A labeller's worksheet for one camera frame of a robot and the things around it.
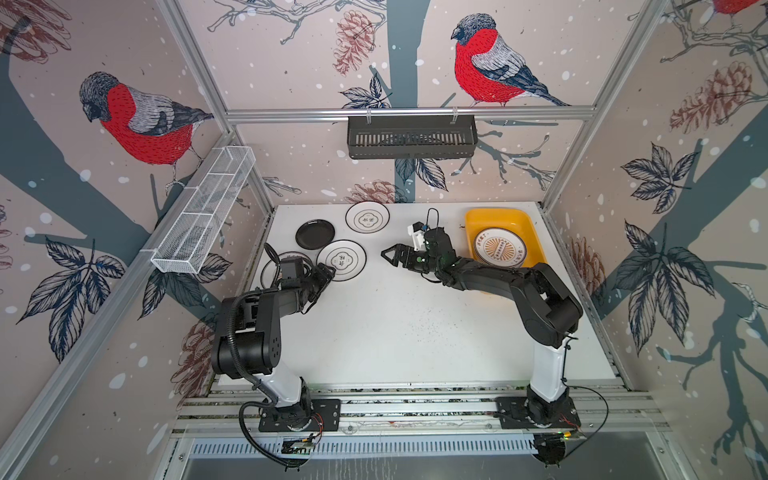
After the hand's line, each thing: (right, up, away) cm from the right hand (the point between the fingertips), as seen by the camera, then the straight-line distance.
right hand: (389, 259), depth 91 cm
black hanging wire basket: (+8, +42, +13) cm, 45 cm away
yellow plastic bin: (+49, +13, +19) cm, 55 cm away
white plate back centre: (-9, +14, +26) cm, 31 cm away
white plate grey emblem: (-16, -1, +15) cm, 21 cm away
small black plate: (-29, +8, +20) cm, 35 cm away
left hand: (-20, -5, +4) cm, 21 cm away
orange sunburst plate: (+39, +3, +12) cm, 41 cm away
